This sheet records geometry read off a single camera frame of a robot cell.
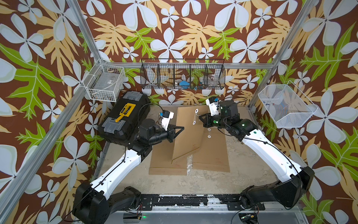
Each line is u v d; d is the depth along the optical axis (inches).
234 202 29.4
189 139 27.0
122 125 33.9
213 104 25.4
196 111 27.9
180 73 38.3
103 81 33.8
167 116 24.4
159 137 24.3
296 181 15.3
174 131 25.1
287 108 32.2
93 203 15.1
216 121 24.5
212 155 36.6
